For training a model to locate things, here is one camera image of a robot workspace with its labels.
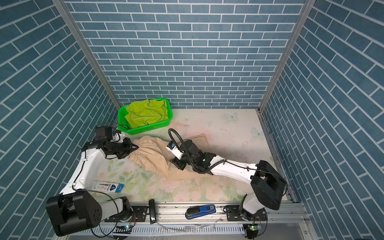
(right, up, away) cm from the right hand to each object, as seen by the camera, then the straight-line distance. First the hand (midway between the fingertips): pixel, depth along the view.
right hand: (171, 155), depth 79 cm
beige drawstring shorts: (-11, 0, +2) cm, 11 cm away
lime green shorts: (-24, +25, +30) cm, 46 cm away
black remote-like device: (-8, -26, -7) cm, 28 cm away
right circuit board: (+41, -35, -7) cm, 54 cm away
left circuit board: (-21, -35, -7) cm, 42 cm away
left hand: (-19, +5, +2) cm, 20 cm away
